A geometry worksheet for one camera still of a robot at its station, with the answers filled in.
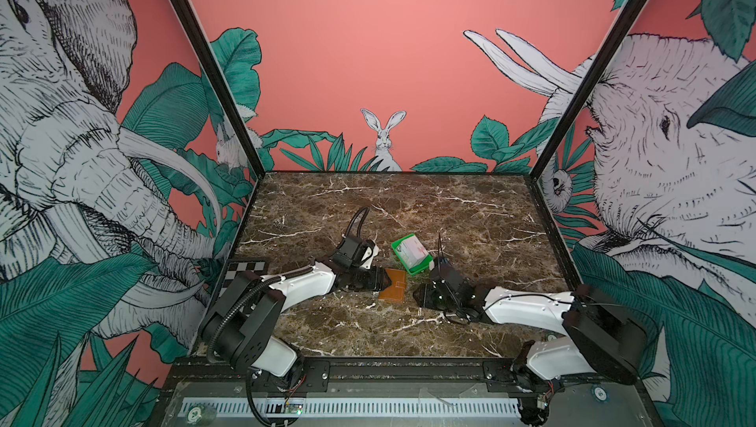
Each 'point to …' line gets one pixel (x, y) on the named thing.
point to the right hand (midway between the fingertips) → (414, 295)
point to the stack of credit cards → (413, 252)
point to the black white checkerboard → (235, 266)
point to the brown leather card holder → (395, 293)
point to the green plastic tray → (419, 267)
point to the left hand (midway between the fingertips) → (387, 280)
